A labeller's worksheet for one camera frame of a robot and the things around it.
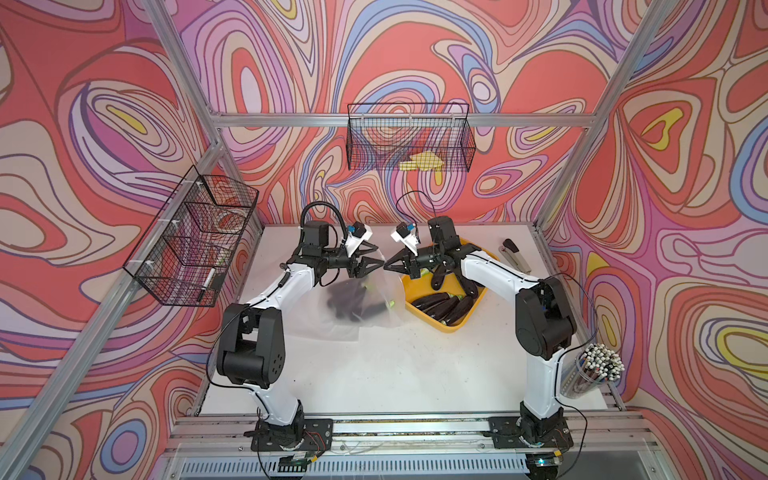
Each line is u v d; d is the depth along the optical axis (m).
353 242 0.75
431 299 0.96
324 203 0.67
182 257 0.74
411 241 0.77
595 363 0.68
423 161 0.91
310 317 0.94
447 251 0.73
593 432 0.75
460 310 0.93
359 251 0.80
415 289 1.00
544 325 0.52
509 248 1.08
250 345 0.47
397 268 0.81
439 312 0.92
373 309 0.88
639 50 0.74
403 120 0.88
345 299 0.95
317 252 0.71
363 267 0.76
